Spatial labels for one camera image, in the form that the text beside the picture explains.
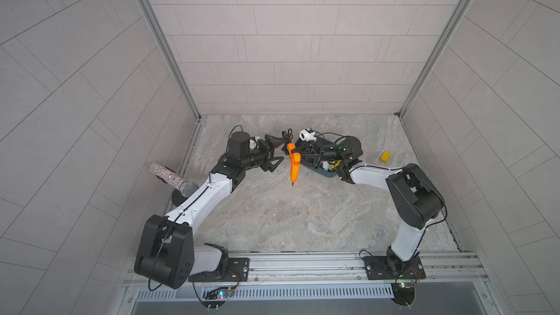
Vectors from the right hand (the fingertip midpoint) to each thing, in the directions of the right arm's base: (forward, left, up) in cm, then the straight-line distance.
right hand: (298, 161), depth 70 cm
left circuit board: (-32, +28, -22) cm, 48 cm away
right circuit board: (-34, -31, -28) cm, 54 cm away
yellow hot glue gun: (-1, -13, -2) cm, 13 cm away
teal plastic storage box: (+7, -12, -22) cm, 26 cm away
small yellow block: (+16, -42, -25) cm, 52 cm away
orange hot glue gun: (-2, +2, +4) cm, 4 cm away
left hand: (+8, +3, -2) cm, 8 cm away
